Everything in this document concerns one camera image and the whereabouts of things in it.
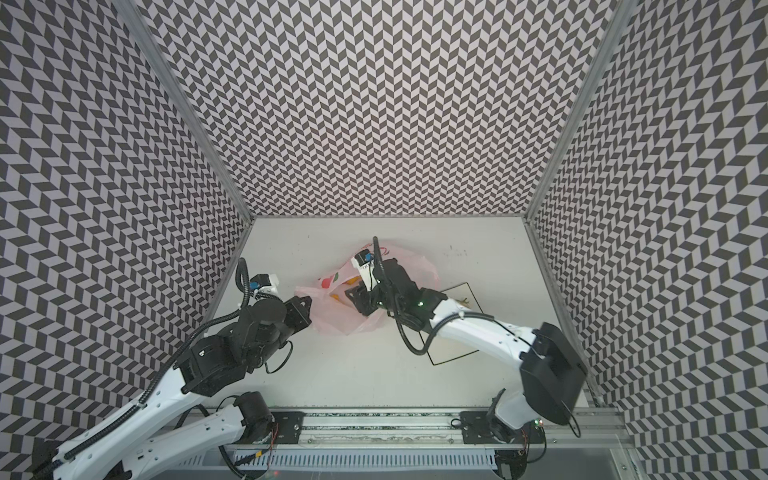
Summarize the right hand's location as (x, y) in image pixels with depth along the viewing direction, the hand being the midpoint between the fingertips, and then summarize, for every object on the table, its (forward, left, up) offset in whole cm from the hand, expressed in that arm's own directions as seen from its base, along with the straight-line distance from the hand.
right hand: (355, 296), depth 77 cm
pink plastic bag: (0, +8, -7) cm, 10 cm away
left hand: (-5, +9, +6) cm, 11 cm away
